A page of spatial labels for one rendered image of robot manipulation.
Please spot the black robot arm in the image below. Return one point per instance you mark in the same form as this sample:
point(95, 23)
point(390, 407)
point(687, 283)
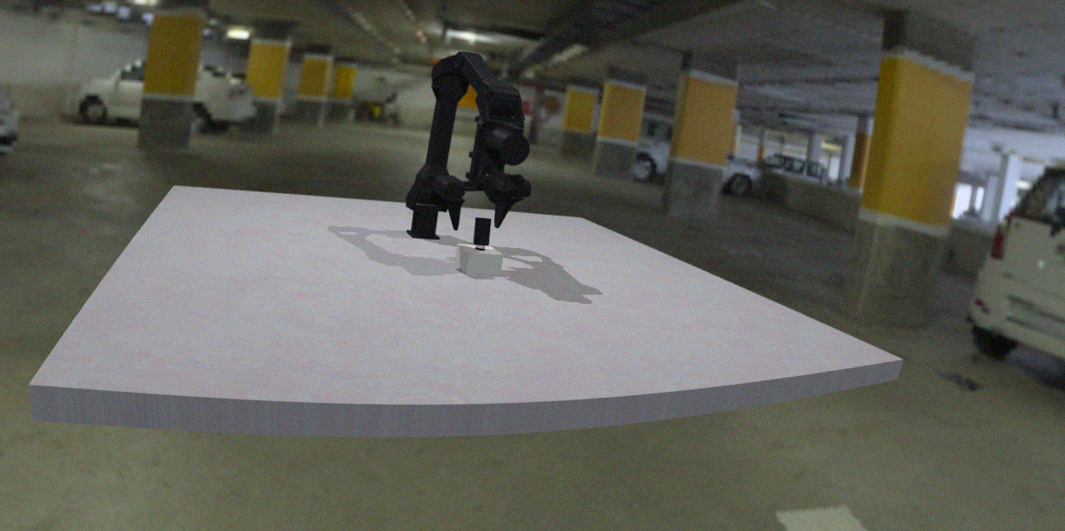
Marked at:
point(497, 133)

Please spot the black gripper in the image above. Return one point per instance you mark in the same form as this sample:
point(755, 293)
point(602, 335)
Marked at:
point(451, 189)

